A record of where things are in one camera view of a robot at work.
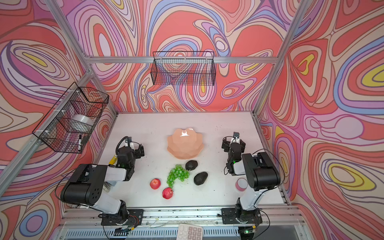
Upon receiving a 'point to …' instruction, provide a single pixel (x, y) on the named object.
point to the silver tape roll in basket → (83, 122)
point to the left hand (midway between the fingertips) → (135, 144)
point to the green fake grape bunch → (179, 172)
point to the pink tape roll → (241, 184)
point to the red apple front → (167, 193)
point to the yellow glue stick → (113, 160)
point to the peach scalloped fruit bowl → (185, 144)
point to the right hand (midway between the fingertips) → (233, 141)
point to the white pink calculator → (189, 232)
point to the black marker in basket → (79, 143)
